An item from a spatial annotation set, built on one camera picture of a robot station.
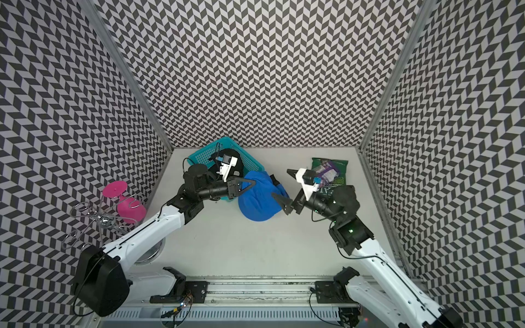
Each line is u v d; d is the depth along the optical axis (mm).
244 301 722
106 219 620
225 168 667
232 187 633
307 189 532
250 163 1020
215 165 1090
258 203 736
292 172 643
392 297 432
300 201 544
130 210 758
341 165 1061
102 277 394
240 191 676
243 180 688
